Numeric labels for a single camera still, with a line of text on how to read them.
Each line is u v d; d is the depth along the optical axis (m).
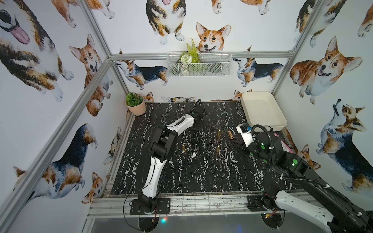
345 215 0.40
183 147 0.91
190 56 0.82
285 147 0.95
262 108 1.13
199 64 0.87
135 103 1.03
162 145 0.59
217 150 0.93
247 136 0.57
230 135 0.67
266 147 0.50
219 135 0.99
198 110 0.84
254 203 0.74
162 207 0.74
